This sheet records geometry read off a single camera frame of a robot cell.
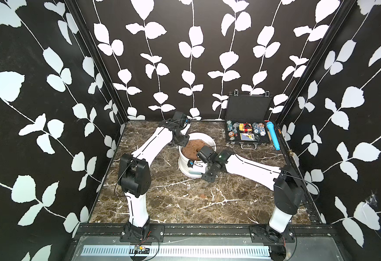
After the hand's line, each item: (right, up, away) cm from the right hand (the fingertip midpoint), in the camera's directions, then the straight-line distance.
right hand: (204, 170), depth 85 cm
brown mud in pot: (-7, +12, +6) cm, 15 cm away
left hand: (-11, +17, +5) cm, 21 cm away
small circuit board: (-28, -32, -15) cm, 45 cm away
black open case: (+32, +28, +31) cm, 52 cm away
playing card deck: (+31, +18, +25) cm, 44 cm away
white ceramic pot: (-4, +2, -11) cm, 12 cm away
